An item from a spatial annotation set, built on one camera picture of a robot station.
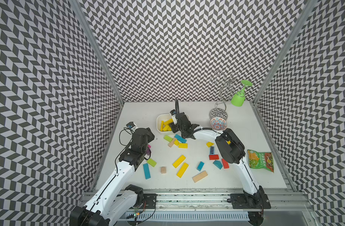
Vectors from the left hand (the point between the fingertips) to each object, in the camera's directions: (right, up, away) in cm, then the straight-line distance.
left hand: (146, 131), depth 80 cm
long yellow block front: (+21, -24, +4) cm, 32 cm away
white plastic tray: (+7, +8, +22) cm, 24 cm away
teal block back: (+20, -7, +15) cm, 26 cm away
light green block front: (+2, -21, +8) cm, 22 cm away
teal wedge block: (+43, -21, +6) cm, 48 cm away
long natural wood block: (+31, -27, +2) cm, 41 cm away
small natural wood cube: (+9, -24, +3) cm, 26 cm away
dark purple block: (0, -14, +7) cm, 15 cm away
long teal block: (0, -24, +3) cm, 24 cm away
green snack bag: (+68, -18, +4) cm, 70 cm away
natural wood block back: (+14, -10, +13) cm, 22 cm away
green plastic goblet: (+58, +20, +11) cm, 62 cm away
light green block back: (+11, -7, +19) cm, 23 cm away
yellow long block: (+6, +1, +21) cm, 22 cm away
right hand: (+14, +3, +19) cm, 24 cm away
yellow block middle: (+22, -11, +14) cm, 28 cm away
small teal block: (+32, -22, +4) cm, 39 cm away
